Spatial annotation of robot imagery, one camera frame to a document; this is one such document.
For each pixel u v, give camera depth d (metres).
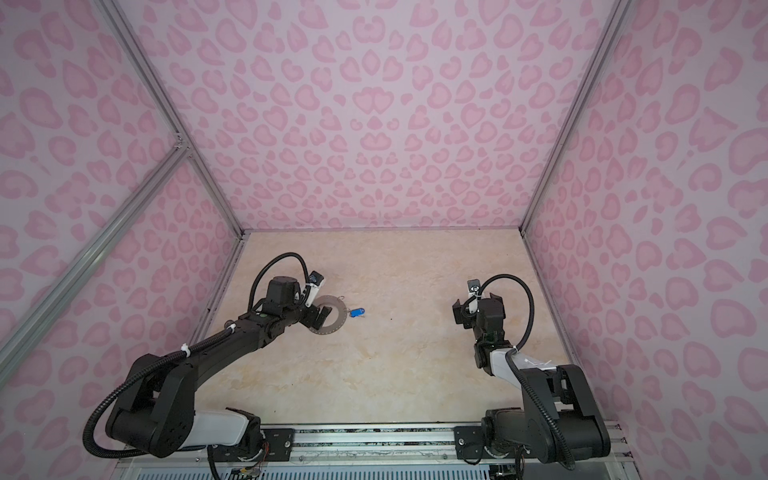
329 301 1.00
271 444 0.73
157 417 0.42
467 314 0.80
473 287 0.78
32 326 0.53
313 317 0.81
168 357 0.46
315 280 0.78
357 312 0.98
